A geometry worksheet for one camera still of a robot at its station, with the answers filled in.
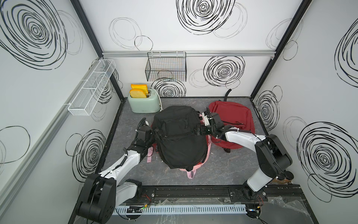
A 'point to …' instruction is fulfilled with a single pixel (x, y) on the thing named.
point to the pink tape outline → (191, 173)
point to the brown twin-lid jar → (286, 178)
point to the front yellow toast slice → (137, 93)
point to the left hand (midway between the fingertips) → (157, 132)
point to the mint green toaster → (150, 104)
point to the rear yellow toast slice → (142, 87)
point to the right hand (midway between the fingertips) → (200, 128)
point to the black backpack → (180, 147)
